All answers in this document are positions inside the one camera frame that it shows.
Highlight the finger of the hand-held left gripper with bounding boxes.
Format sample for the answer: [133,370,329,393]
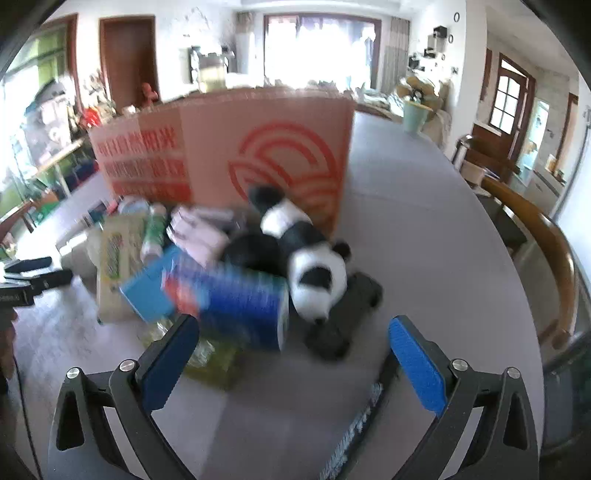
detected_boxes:
[28,270,74,292]
[4,256,52,274]

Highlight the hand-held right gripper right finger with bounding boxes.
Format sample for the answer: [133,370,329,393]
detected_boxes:
[388,315,541,480]

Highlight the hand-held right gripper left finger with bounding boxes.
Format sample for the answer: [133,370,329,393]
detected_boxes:
[48,314,201,480]

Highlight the printed cardboard box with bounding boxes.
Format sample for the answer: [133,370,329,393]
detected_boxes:
[88,87,356,236]

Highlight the grey desktop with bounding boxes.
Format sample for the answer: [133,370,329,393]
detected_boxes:
[9,113,546,480]

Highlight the grey small box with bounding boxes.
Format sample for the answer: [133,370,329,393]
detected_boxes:
[58,231,100,278]

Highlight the light blue box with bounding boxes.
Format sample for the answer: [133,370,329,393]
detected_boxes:
[119,244,185,324]

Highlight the black remote control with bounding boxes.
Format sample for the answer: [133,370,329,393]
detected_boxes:
[302,272,384,361]

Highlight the blue and white can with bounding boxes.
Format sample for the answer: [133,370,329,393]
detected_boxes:
[164,263,291,354]

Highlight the green and white bottle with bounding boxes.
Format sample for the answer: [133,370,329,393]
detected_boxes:
[139,203,168,261]

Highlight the pink and white packets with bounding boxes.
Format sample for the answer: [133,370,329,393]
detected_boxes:
[166,205,236,268]

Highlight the cluttered wooden shelf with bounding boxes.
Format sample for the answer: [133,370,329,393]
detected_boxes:
[9,78,100,204]

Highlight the panda plush toy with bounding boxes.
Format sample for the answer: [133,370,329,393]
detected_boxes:
[222,185,352,324]

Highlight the light wooden chair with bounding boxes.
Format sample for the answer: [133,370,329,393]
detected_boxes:
[480,178,578,352]

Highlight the brown wooden door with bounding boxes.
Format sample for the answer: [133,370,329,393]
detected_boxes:
[99,16,160,112]

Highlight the standing fan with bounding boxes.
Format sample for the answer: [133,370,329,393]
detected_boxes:
[399,76,439,104]

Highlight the brown door with panes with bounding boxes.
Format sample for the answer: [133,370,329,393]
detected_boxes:
[471,53,536,153]

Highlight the beige curtain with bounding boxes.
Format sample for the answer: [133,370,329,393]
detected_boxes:
[381,17,411,93]

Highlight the large window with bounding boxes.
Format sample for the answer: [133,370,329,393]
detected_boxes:
[263,14,382,90]

